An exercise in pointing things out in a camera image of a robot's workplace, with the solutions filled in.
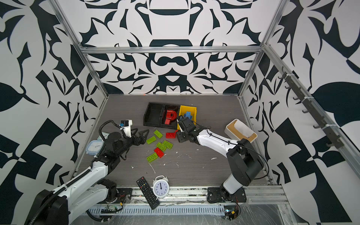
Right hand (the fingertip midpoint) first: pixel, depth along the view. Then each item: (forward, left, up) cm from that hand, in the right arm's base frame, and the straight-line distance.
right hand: (181, 133), depth 89 cm
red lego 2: (+3, +7, -7) cm, 11 cm away
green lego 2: (-5, +13, -7) cm, 16 cm away
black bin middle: (+11, +6, -6) cm, 14 cm away
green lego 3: (-4, +9, -7) cm, 12 cm away
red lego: (-10, +13, -6) cm, 18 cm away
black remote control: (-32, +18, -6) cm, 37 cm away
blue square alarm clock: (-7, +54, -3) cm, 55 cm away
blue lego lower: (+15, -5, -1) cm, 16 cm away
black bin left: (+17, +20, -3) cm, 27 cm away
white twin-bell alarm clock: (-29, +11, -6) cm, 31 cm away
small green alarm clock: (+2, +51, -4) cm, 51 cm away
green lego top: (+3, +16, -7) cm, 17 cm away
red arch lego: (+18, +7, -6) cm, 20 cm away
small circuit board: (-40, -25, -9) cm, 48 cm away
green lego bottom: (-12, +18, -7) cm, 23 cm away
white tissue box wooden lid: (+4, -38, -4) cm, 38 cm away
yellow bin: (+20, -2, -1) cm, 20 cm away
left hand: (-1, +22, +10) cm, 24 cm away
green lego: (-1, +20, -6) cm, 21 cm away
